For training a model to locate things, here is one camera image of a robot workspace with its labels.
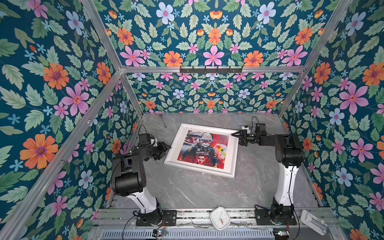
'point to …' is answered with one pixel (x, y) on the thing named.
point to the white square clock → (219, 218)
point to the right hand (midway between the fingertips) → (233, 136)
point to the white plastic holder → (311, 221)
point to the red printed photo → (204, 148)
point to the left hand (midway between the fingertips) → (169, 144)
